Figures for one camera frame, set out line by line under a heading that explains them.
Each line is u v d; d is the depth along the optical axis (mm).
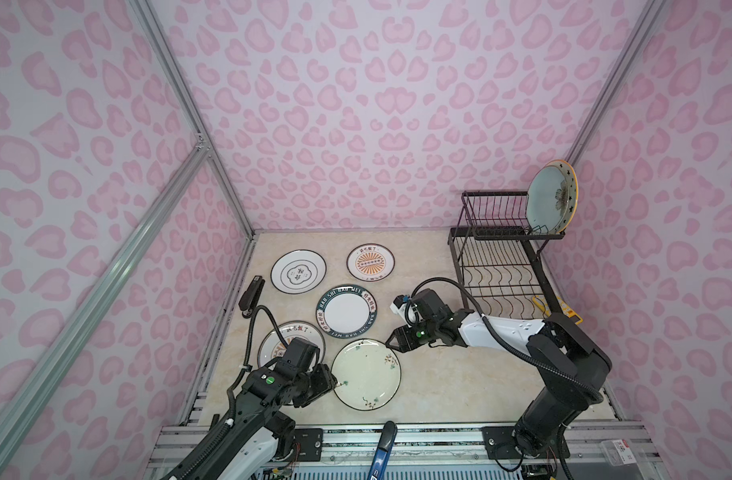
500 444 736
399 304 816
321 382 706
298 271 1070
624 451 704
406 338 766
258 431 534
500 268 1064
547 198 881
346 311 979
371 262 1101
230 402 518
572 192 798
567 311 952
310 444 731
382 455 687
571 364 457
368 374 857
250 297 996
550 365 453
